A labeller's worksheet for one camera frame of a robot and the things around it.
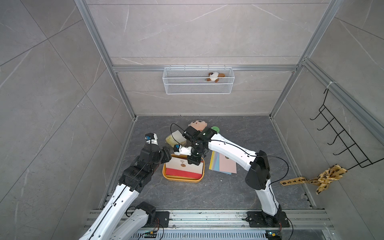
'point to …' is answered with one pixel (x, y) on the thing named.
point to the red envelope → (179, 173)
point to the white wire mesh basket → (196, 81)
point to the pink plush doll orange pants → (198, 124)
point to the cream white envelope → (181, 163)
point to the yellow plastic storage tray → (172, 178)
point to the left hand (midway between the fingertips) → (165, 146)
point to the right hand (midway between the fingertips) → (191, 160)
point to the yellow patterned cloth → (334, 172)
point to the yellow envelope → (212, 160)
